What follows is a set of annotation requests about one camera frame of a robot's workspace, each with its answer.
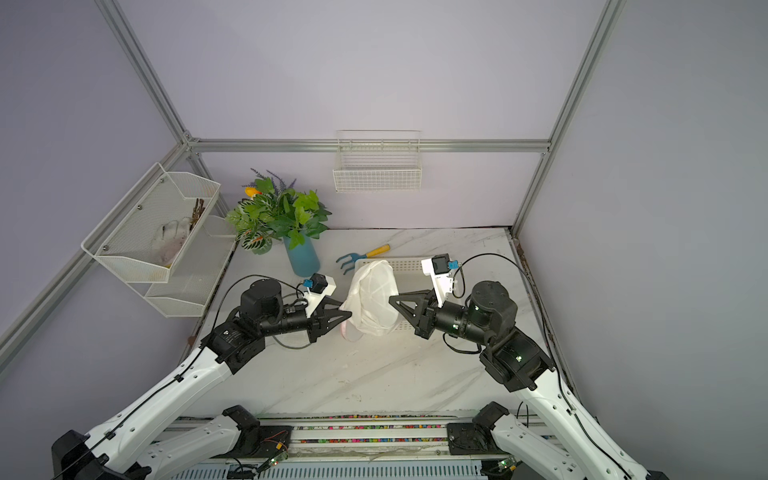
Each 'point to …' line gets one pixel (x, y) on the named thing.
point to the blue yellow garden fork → (356, 257)
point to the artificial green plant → (272, 210)
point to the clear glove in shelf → (169, 238)
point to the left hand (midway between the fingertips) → (345, 312)
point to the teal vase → (303, 258)
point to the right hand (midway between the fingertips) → (393, 305)
